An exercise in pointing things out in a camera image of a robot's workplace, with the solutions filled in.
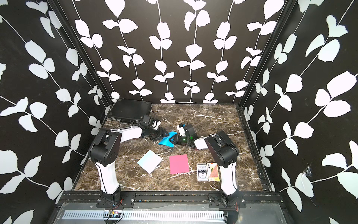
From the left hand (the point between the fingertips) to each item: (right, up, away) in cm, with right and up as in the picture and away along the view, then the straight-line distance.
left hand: (167, 134), depth 97 cm
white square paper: (-10, -16, -9) cm, 21 cm away
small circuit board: (-24, -38, -27) cm, 52 cm away
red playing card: (+30, -21, -14) cm, 39 cm away
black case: (-35, +18, +23) cm, 46 cm away
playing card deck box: (+23, -21, -14) cm, 34 cm away
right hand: (+3, -3, -2) cm, 5 cm away
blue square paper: (-1, -4, -3) cm, 5 cm away
